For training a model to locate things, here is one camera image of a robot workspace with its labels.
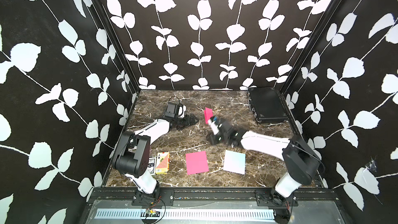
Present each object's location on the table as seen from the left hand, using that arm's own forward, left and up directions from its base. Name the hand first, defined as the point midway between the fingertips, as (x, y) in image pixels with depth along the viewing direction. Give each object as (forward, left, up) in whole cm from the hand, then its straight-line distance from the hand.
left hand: (194, 120), depth 92 cm
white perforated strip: (-45, +4, -10) cm, 47 cm away
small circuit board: (-44, +20, -10) cm, 50 cm away
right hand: (-10, -7, -2) cm, 12 cm away
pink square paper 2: (-22, 0, -11) cm, 24 cm away
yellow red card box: (-21, +18, -9) cm, 30 cm away
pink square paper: (+13, -10, -12) cm, 20 cm away
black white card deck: (-24, +24, -8) cm, 35 cm away
